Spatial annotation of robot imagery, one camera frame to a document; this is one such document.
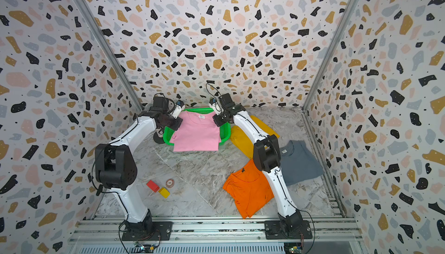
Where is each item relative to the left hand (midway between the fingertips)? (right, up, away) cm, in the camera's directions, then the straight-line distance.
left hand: (179, 119), depth 95 cm
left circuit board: (-10, -54, -23) cm, 60 cm away
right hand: (+20, +1, +5) cm, 21 cm away
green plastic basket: (+24, -6, +8) cm, 26 cm away
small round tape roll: (-2, -32, -8) cm, 33 cm away
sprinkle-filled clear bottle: (-13, -9, +2) cm, 16 cm away
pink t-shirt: (+11, -7, 0) cm, 13 cm away
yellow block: (-4, -36, -11) cm, 38 cm away
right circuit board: (+55, -53, -24) cm, 80 cm away
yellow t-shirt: (+36, -12, +8) cm, 39 cm away
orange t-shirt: (+38, -34, -9) cm, 52 cm away
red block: (-10, -33, -10) cm, 36 cm away
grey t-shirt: (+66, -24, +2) cm, 70 cm away
